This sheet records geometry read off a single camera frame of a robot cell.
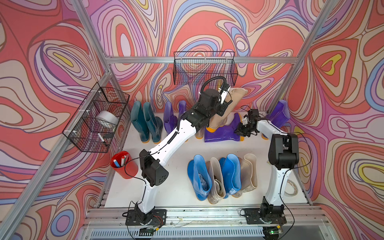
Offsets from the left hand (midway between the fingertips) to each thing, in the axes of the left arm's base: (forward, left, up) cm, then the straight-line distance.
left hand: (226, 98), depth 73 cm
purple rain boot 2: (+4, -7, -34) cm, 35 cm away
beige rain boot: (-31, -9, -19) cm, 37 cm away
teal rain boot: (+3, +41, -23) cm, 47 cm away
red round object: (-21, +56, -30) cm, 67 cm away
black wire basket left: (-6, +71, -14) cm, 72 cm away
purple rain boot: (+8, +23, -14) cm, 28 cm away
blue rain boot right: (-29, -1, -15) cm, 32 cm away
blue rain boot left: (-28, +13, -30) cm, 43 cm away
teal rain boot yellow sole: (-3, +46, -14) cm, 48 cm away
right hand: (+4, -14, -35) cm, 37 cm away
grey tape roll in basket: (-6, +59, -7) cm, 60 cm away
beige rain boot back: (+2, +12, -33) cm, 35 cm away
